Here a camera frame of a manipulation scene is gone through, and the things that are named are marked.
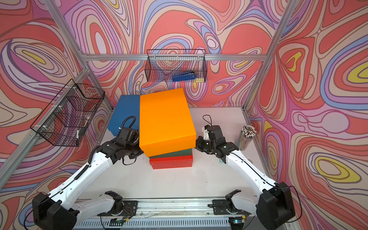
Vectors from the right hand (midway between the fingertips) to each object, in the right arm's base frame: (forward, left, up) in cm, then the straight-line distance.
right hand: (191, 147), depth 79 cm
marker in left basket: (+2, +59, +11) cm, 60 cm away
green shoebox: (-7, +5, +8) cm, 11 cm away
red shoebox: (-7, +12, -2) cm, 14 cm away
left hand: (+1, +23, +1) cm, 23 cm away
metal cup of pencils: (+7, -33, +2) cm, 34 cm away
